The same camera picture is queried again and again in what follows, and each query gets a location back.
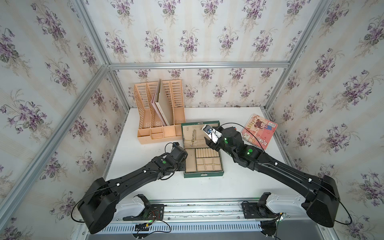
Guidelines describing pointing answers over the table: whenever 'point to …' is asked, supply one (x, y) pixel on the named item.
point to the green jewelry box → (203, 160)
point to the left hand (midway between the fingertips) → (185, 165)
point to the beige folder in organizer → (162, 104)
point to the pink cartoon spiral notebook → (259, 131)
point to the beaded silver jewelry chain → (194, 136)
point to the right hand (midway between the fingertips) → (212, 130)
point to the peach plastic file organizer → (150, 127)
